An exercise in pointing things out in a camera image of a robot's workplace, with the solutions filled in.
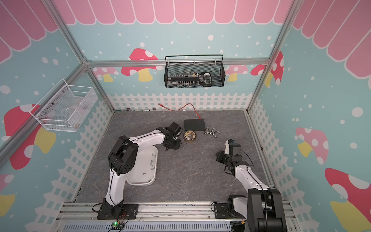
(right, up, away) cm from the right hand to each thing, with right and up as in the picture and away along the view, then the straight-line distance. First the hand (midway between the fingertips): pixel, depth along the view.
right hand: (218, 153), depth 90 cm
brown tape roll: (-18, +11, +13) cm, 24 cm away
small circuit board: (-55, -33, -18) cm, 67 cm away
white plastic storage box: (-46, -11, -3) cm, 47 cm away
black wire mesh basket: (-4, +51, +2) cm, 51 cm away
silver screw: (-42, -9, -1) cm, 43 cm away
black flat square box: (-12, +18, +19) cm, 29 cm away
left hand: (-27, +2, +7) cm, 28 cm away
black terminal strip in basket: (-21, +46, -1) cm, 50 cm away
